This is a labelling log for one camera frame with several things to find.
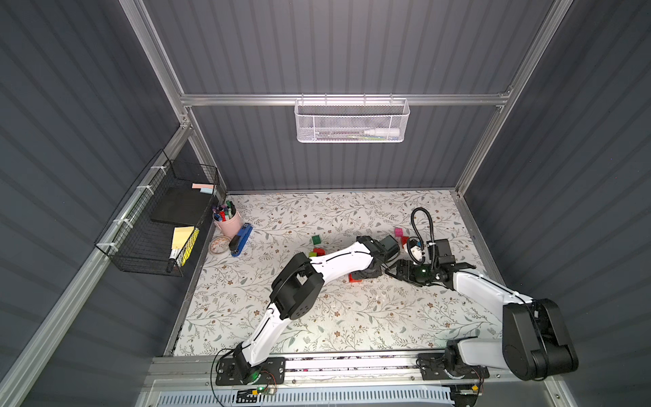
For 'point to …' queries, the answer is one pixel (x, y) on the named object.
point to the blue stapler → (238, 242)
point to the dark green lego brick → (316, 240)
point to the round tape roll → (219, 245)
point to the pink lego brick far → (398, 231)
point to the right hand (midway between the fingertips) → (397, 273)
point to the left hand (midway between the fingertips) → (368, 274)
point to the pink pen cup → (227, 219)
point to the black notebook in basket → (182, 204)
